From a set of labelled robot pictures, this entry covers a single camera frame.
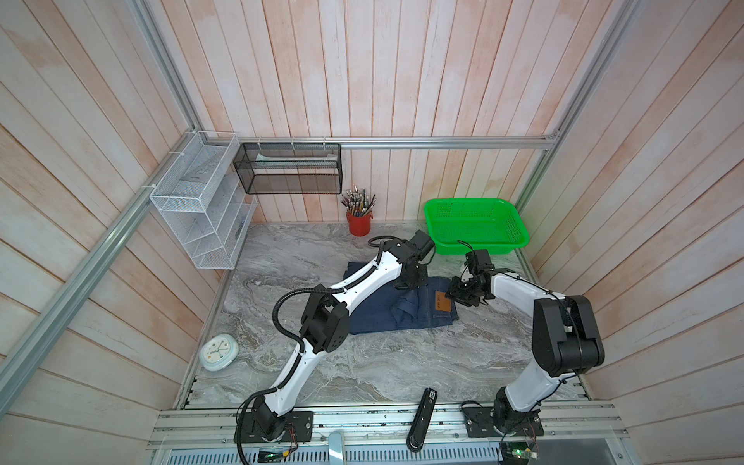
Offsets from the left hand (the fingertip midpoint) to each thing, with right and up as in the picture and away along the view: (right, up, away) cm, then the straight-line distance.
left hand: (419, 289), depth 89 cm
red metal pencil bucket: (-19, +22, +25) cm, 39 cm away
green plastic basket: (+34, +23, +29) cm, 50 cm away
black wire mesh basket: (-45, +43, +15) cm, 64 cm away
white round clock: (-60, -18, -5) cm, 63 cm away
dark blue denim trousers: (-7, -5, -4) cm, 9 cm away
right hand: (+12, -2, +7) cm, 14 cm away
